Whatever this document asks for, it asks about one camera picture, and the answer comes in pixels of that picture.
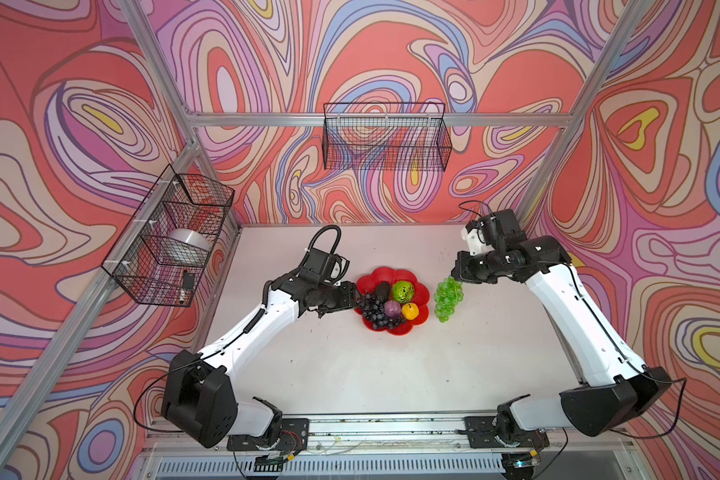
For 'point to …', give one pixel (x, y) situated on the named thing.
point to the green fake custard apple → (402, 291)
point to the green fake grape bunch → (448, 293)
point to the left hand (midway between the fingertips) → (360, 298)
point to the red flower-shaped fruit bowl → (369, 283)
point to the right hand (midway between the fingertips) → (454, 278)
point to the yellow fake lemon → (410, 311)
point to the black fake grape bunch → (374, 311)
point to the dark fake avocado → (382, 291)
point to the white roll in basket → (188, 247)
